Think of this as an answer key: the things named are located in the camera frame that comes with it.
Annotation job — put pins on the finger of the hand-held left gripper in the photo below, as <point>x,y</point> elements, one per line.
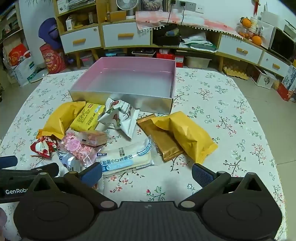
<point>49,167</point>
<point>8,161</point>

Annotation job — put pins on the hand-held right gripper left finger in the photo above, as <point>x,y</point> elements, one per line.
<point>91,172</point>

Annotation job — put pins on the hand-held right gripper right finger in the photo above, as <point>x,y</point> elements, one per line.
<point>201,173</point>

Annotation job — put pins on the red and white snack packet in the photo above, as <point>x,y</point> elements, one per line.
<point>42,147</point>

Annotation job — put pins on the pink sprinkled cake packet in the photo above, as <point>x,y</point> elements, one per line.
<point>74,144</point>

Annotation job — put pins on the clear wafer biscuit packet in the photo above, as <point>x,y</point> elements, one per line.
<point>94,136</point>

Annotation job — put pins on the clear bread packet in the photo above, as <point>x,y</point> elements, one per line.
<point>124,155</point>

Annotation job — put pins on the plain yellow snack packet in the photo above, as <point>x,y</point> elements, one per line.
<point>189,136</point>
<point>57,120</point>

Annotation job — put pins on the gold bar packet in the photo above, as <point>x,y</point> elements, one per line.
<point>161,141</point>

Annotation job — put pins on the yellow printed biscuit packet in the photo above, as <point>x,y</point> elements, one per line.
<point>86,117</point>

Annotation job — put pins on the pink and silver box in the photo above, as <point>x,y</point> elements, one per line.
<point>129,78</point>

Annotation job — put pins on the floral tablecloth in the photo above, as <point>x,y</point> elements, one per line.
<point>208,104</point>

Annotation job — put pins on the round pale tray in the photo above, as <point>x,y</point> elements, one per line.
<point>38,77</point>

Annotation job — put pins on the white plastic bag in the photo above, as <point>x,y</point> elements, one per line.
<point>24,70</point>

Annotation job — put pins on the red cartoon print bag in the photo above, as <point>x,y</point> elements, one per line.
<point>52,60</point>

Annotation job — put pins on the red and white bag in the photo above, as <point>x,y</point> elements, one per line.
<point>17,54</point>

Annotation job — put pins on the egg carton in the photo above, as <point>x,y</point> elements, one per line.
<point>234,70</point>

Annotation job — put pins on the clear storage bin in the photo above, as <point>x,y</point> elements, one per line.
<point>198,61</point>

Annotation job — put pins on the white cardboard box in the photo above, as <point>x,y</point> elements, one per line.
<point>266,78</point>

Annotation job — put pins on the red gift box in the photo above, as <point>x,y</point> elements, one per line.
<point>286,91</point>

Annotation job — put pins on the white folded bags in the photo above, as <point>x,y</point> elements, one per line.
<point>198,42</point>

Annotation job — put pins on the purple plush cushion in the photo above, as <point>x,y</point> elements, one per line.
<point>49,30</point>

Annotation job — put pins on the black bag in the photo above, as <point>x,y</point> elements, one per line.
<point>166,38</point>

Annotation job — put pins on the orange fruit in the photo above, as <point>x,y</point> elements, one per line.
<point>256,39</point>
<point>245,22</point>

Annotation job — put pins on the glass bowl of small oranges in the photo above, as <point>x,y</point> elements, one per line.
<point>244,34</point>

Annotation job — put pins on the pink patterned cloth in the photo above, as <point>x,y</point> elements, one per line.
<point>196,23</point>

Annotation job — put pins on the black microwave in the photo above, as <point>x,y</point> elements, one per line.
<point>281,45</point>

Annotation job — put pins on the wooden cabinet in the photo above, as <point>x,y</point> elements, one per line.
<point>101,14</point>

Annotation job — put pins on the brown cardboard box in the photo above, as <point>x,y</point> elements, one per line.
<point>118,15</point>

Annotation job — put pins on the white fan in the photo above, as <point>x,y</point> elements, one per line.
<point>123,4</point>

